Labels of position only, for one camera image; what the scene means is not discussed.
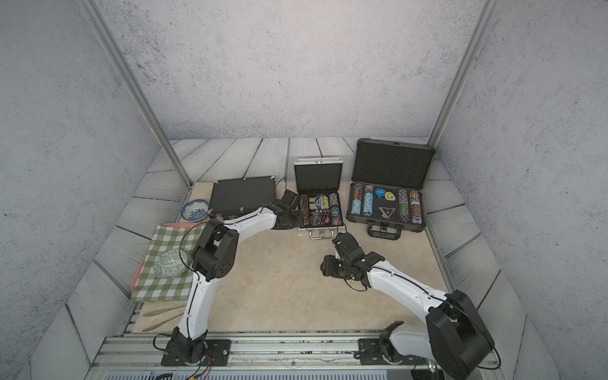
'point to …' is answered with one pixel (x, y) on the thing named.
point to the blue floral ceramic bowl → (195, 210)
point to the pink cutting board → (183, 225)
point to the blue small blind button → (380, 191)
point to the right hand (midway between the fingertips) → (327, 268)
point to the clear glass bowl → (170, 264)
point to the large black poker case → (397, 166)
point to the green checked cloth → (150, 287)
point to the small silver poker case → (319, 183)
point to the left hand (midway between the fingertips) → (305, 223)
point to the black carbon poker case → (241, 197)
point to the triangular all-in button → (386, 212)
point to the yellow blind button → (389, 195)
